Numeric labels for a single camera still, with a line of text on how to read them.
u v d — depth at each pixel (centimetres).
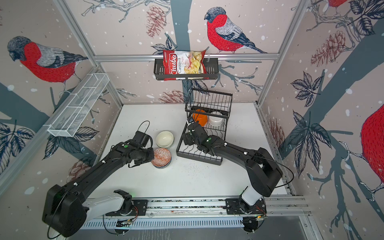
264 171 44
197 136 65
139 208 73
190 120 74
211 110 110
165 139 95
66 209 38
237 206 74
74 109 76
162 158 86
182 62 88
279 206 75
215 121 101
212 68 95
